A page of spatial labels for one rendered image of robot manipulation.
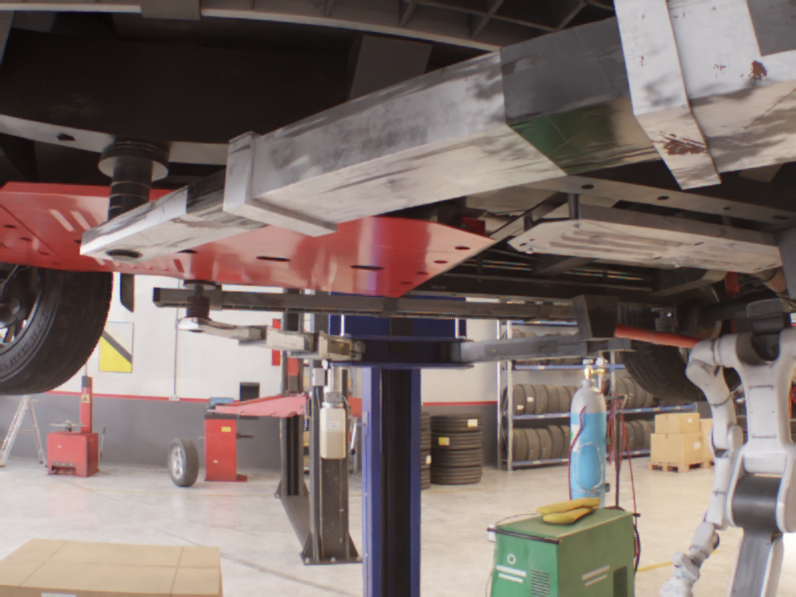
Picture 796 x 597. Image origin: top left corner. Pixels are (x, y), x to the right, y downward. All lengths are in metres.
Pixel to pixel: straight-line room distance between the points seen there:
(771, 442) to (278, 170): 1.57
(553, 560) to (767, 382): 1.13
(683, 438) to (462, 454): 3.43
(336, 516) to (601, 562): 2.58
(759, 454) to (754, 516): 0.18
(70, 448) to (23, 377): 7.12
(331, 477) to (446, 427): 4.37
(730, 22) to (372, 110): 0.25
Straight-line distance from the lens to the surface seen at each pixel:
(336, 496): 4.73
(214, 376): 10.28
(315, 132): 0.48
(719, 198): 1.10
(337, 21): 0.53
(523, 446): 10.38
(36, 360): 1.99
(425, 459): 8.42
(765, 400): 1.81
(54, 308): 1.94
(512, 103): 0.38
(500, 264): 1.98
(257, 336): 1.95
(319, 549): 4.80
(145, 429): 10.40
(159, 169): 0.85
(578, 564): 2.55
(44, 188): 1.08
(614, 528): 2.76
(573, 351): 2.45
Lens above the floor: 1.31
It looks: 9 degrees up
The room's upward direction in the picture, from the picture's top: straight up
